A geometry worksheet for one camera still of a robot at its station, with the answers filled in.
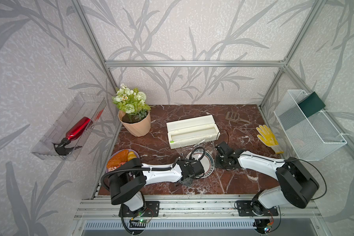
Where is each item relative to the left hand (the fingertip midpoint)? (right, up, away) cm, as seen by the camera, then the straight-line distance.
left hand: (186, 180), depth 84 cm
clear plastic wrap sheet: (+15, +16, +12) cm, 25 cm away
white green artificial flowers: (-32, +45, 0) cm, 55 cm away
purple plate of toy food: (-40, +12, +4) cm, 42 cm away
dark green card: (+65, +43, -9) cm, 78 cm away
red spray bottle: (-50, +24, -25) cm, 61 cm away
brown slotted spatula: (+38, +37, +28) cm, 60 cm away
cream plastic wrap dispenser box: (+4, +27, +15) cm, 31 cm away
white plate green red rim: (+13, +9, +6) cm, 17 cm away
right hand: (+19, +8, +6) cm, 21 cm away
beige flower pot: (-30, +31, +5) cm, 44 cm away
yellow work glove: (+58, +22, +18) cm, 64 cm away
